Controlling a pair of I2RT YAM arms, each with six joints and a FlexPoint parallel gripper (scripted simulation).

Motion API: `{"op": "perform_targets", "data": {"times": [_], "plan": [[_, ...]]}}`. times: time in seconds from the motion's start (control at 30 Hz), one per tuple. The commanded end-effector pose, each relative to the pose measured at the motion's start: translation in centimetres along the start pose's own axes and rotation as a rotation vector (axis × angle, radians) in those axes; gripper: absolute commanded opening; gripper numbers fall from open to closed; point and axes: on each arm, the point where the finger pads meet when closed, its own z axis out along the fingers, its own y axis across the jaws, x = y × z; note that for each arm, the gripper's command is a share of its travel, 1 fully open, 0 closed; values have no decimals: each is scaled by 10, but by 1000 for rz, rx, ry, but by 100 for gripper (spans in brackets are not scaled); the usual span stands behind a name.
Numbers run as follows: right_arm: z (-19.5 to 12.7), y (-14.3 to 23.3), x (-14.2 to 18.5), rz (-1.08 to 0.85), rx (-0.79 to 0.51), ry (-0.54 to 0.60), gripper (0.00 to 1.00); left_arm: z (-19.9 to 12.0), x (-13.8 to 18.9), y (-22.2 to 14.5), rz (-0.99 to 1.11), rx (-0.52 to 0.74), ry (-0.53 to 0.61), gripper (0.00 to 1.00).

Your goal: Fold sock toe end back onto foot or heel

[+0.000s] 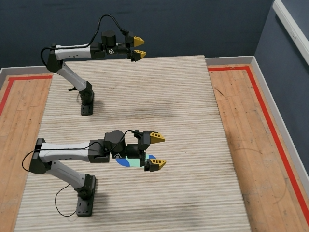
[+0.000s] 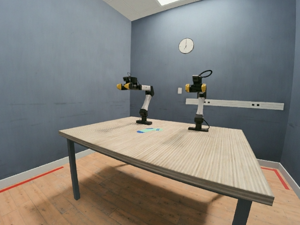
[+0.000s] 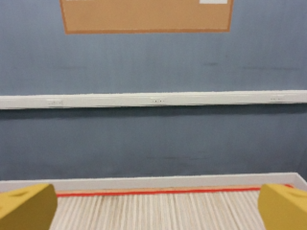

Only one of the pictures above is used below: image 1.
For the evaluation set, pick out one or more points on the mint green and blue sock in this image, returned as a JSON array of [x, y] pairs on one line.
[[133, 162]]

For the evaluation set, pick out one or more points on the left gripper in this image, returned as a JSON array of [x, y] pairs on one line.
[[135, 55]]

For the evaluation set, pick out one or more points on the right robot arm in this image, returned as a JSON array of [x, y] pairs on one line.
[[46, 161]]

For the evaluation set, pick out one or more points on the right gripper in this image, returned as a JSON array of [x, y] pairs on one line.
[[149, 164]]

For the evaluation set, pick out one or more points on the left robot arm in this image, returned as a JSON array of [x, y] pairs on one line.
[[95, 50]]

